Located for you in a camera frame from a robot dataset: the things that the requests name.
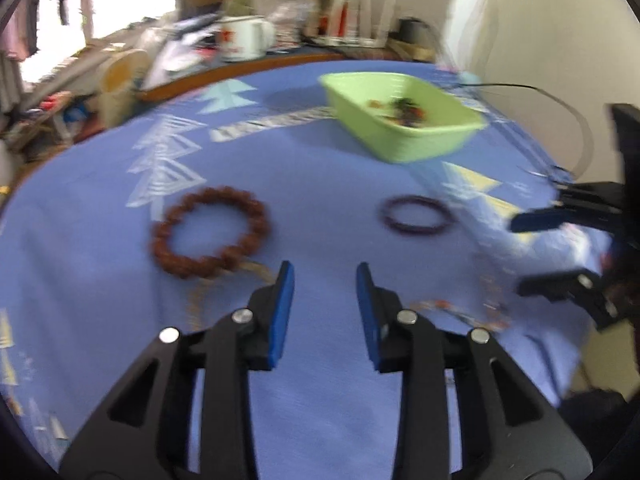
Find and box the green plastic basket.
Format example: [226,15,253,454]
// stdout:
[318,72,488,164]

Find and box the white router with antennas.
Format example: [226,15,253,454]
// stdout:
[305,0,401,48]

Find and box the thin dark bead bracelet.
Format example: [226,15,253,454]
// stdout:
[379,195,455,237]

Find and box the black power adapter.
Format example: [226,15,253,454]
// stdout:
[397,17,431,46]

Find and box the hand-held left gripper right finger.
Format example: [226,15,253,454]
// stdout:
[355,262,593,480]

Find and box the pale pink bead bracelet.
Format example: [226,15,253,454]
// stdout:
[187,260,278,333]

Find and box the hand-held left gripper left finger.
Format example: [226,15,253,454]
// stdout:
[60,260,296,480]

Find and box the brown wooden bead bracelet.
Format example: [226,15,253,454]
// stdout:
[150,186,273,279]

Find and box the beige chair back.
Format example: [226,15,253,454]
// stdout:
[97,49,151,126]

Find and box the white paper sheet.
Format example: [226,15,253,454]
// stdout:
[145,15,221,88]

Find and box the clear crumpled plastic bag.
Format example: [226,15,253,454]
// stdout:
[272,2,313,51]

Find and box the wooden desk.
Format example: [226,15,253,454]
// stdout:
[135,40,441,104]

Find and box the blue printed tablecloth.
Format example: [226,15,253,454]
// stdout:
[0,60,621,480]

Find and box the large purple bead bracelet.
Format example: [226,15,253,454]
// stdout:
[387,97,431,128]

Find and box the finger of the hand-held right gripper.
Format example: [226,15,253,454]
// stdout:
[510,180,627,234]
[517,267,627,331]

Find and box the black cable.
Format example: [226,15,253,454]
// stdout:
[477,82,596,173]

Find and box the white enamel mug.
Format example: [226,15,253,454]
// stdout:
[217,15,276,61]

